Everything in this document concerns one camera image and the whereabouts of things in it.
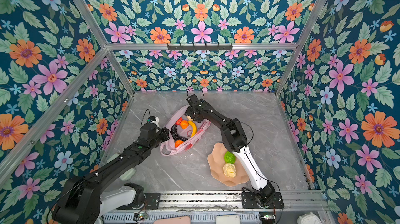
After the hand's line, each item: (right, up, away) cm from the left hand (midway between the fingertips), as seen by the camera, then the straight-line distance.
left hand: (171, 126), depth 85 cm
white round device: (+65, -38, -18) cm, 77 cm away
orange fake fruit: (+5, -1, +14) cm, 14 cm away
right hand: (+7, +6, +19) cm, 21 cm away
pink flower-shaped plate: (+25, -20, 0) cm, 32 cm away
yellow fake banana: (+11, -3, +13) cm, 17 cm away
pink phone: (+11, -40, -17) cm, 44 cm away
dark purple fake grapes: (0, -7, +8) cm, 11 cm away
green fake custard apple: (+32, -16, -3) cm, 36 cm away
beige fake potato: (+31, -22, -7) cm, 39 cm away
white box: (+30, -40, -16) cm, 52 cm away
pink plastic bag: (-1, -12, -2) cm, 12 cm away
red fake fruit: (+1, +1, +12) cm, 13 cm away
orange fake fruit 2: (+3, -10, +3) cm, 11 cm away
